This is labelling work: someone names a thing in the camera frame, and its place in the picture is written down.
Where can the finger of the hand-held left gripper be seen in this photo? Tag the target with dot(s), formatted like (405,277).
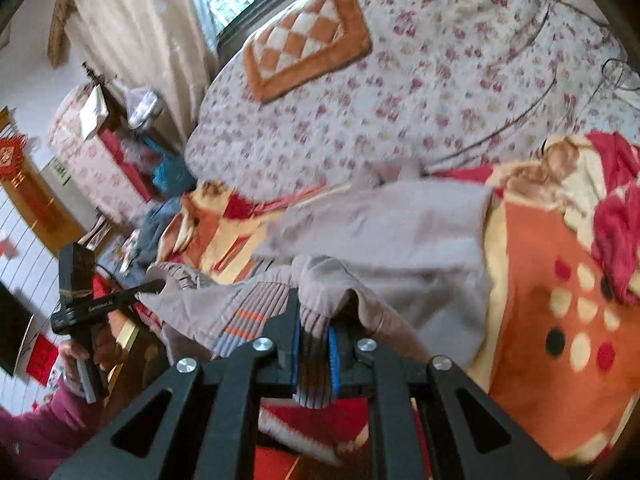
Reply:
(132,294)

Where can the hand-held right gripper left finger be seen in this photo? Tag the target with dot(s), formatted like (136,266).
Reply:
(295,360)

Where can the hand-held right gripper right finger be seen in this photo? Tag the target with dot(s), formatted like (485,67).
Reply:
(333,360)

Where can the beige jacket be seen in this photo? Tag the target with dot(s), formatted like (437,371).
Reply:
(390,240)

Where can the person's left forearm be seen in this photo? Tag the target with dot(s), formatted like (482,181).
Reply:
(40,435)

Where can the person's left hand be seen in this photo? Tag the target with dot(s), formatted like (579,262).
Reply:
(111,350)

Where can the grey blue garment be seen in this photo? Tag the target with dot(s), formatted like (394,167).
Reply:
(155,230)

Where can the wooden door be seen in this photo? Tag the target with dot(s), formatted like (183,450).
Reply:
(45,210)

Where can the black television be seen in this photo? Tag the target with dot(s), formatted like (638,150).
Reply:
(12,325)

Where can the red paper decoration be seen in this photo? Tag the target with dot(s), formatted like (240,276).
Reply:
(41,360)

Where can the blue cloth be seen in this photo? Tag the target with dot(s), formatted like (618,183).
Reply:
(172,175)

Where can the red knot ornament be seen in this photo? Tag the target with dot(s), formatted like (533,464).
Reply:
(9,157)

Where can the grey plastic bag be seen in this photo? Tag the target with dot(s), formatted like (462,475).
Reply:
(144,107)

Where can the orange red patterned blanket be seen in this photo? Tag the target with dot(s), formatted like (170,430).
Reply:
(540,390)

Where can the cream curtain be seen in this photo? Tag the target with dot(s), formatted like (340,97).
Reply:
(145,35)

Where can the golden curtain tieback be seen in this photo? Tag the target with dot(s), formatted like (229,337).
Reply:
(62,10)

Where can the floral bed sheet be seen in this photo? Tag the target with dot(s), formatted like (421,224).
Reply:
(400,85)

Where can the orange checkered cushion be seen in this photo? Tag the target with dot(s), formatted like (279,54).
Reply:
(307,35)

